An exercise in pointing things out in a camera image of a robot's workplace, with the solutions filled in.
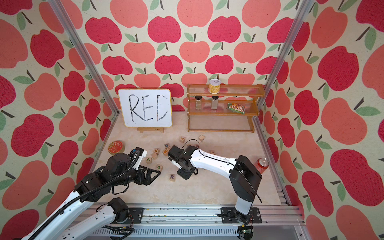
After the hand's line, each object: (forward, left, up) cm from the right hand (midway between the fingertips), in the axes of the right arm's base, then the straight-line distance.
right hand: (187, 174), depth 82 cm
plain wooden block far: (+29, -6, -4) cm, 30 cm away
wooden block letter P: (+4, +18, -3) cm, 18 cm away
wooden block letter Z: (+25, +7, -3) cm, 27 cm away
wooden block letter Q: (+20, +16, -3) cm, 26 cm away
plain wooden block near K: (+12, +23, -5) cm, 26 cm away
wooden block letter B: (+14, +16, -3) cm, 21 cm away
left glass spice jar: (+44, -3, +19) cm, 47 cm away
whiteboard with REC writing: (+38, +32, +14) cm, 51 cm away
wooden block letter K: (+15, +22, -3) cm, 27 cm away
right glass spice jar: (+45, -14, +14) cm, 50 cm away
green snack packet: (+42, -28, +15) cm, 52 cm away
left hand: (-7, +14, +15) cm, 22 cm away
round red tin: (+15, +50, -2) cm, 52 cm away
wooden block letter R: (-1, +8, -3) cm, 9 cm away
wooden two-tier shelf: (+61, -33, +5) cm, 70 cm away
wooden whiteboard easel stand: (+30, +37, -1) cm, 48 cm away
